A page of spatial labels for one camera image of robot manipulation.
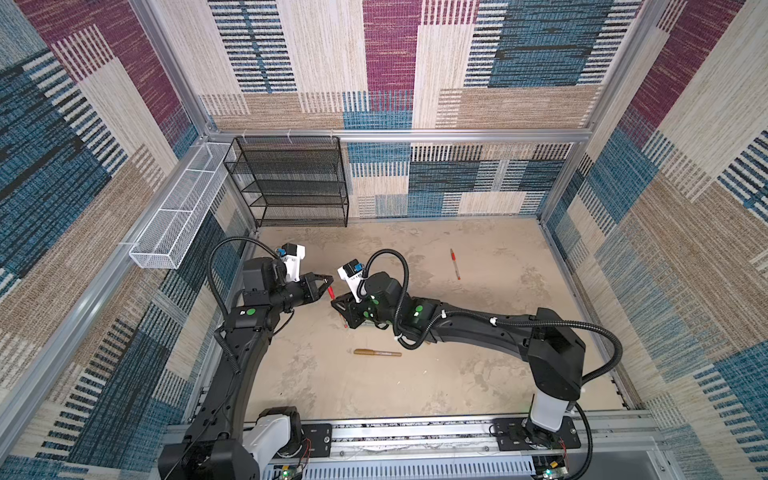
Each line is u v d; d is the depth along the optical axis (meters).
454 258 1.08
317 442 0.74
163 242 0.92
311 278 0.68
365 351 0.89
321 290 0.73
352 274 0.67
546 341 0.52
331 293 0.76
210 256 0.99
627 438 0.75
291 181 1.11
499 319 0.50
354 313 0.67
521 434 0.73
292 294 0.65
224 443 0.38
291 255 0.69
